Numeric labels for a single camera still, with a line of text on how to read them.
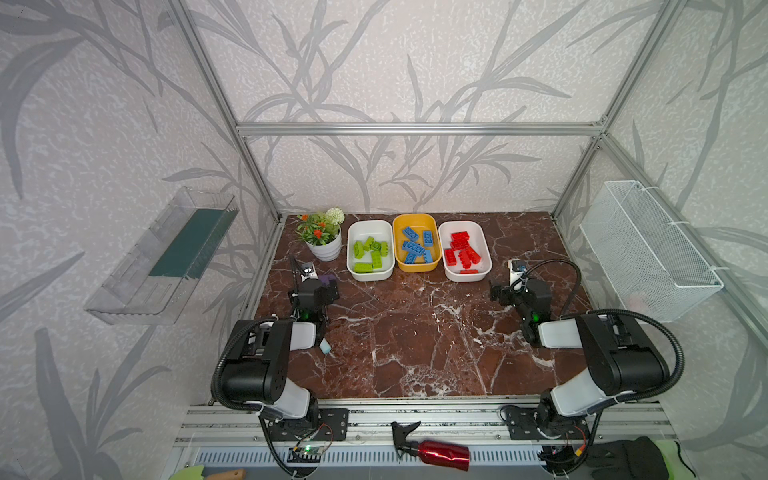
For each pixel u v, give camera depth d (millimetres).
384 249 1058
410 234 1114
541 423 676
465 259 1048
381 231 1127
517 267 812
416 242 1090
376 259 1046
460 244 1092
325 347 853
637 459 682
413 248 1050
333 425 733
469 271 1018
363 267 1023
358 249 1060
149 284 637
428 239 1105
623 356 461
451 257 1052
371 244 1083
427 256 1050
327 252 1012
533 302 726
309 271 804
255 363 455
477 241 1090
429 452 670
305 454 718
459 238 1118
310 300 717
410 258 1048
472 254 1050
